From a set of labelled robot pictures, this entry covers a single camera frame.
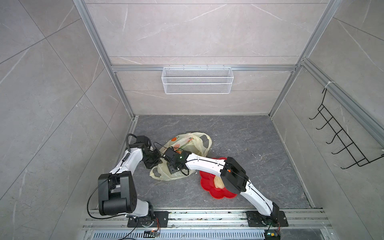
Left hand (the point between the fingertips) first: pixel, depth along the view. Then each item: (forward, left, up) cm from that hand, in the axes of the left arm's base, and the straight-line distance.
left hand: (161, 157), depth 88 cm
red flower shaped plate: (-15, -27, -7) cm, 32 cm away
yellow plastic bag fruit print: (+7, -22, +3) cm, 24 cm away
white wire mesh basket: (+46, -23, +23) cm, 56 cm away
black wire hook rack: (-7, -88, +26) cm, 92 cm away
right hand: (-2, -7, -7) cm, 10 cm away
